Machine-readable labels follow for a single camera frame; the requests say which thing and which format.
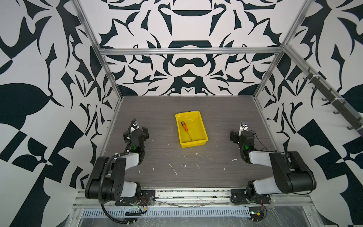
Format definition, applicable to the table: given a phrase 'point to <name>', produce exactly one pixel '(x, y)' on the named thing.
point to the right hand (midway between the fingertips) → (242, 129)
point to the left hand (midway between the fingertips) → (134, 127)
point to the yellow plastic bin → (191, 129)
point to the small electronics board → (256, 213)
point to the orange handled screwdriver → (184, 126)
